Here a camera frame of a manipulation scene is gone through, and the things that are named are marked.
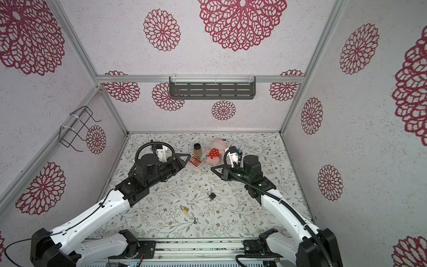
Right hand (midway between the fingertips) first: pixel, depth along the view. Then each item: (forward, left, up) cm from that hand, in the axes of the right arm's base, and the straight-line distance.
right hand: (212, 167), depth 72 cm
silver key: (-16, +9, -25) cm, 31 cm away
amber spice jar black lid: (+23, +10, -17) cm, 30 cm away
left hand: (+2, +10, +2) cm, 11 cm away
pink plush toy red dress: (+26, -2, -18) cm, 32 cm away
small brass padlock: (-10, +14, -25) cm, 30 cm away
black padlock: (-2, +1, -25) cm, 25 cm away
